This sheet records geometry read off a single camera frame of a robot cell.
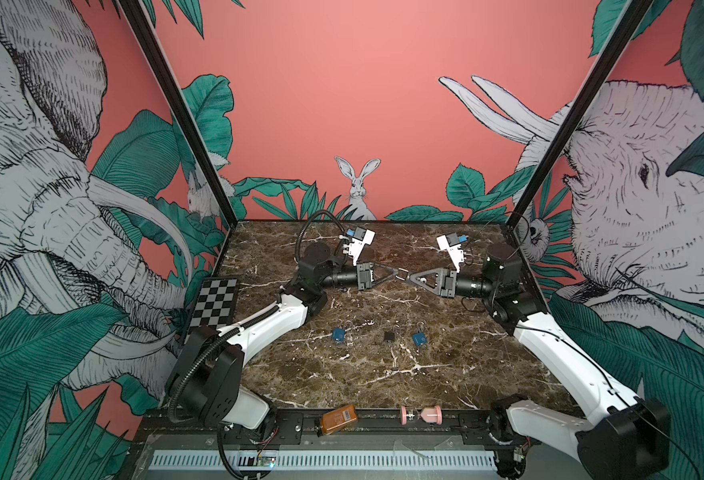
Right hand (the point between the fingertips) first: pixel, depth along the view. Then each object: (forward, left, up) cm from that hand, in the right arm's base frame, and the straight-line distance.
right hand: (413, 280), depth 66 cm
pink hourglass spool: (-22, -6, -29) cm, 37 cm away
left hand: (+1, +3, +1) cm, 3 cm away
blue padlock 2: (-1, -6, -31) cm, 32 cm away
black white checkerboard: (+8, +59, -27) cm, 65 cm away
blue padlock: (0, +19, -31) cm, 36 cm away
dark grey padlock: (+2, +2, -1) cm, 3 cm away
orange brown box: (-23, +18, -27) cm, 40 cm away
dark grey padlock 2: (0, +4, -31) cm, 31 cm away
